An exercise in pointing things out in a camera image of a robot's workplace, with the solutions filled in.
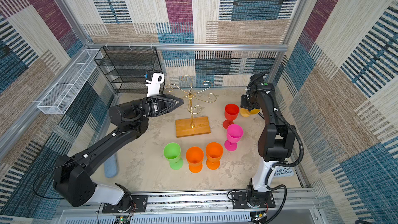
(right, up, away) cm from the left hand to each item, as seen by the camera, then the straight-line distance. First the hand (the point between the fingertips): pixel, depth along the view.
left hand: (177, 108), depth 48 cm
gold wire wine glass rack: (+3, -12, +50) cm, 51 cm away
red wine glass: (+24, -3, +40) cm, 47 cm away
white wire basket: (-57, +5, +25) cm, 63 cm away
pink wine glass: (+26, -14, +38) cm, 48 cm away
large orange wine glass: (+14, -22, +31) cm, 41 cm away
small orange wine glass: (+4, -24, +30) cm, 39 cm away
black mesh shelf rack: (-45, +27, +61) cm, 80 cm away
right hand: (+32, -1, +41) cm, 52 cm away
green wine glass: (-7, -23, +32) cm, 41 cm away
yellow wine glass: (+32, -3, +40) cm, 51 cm away
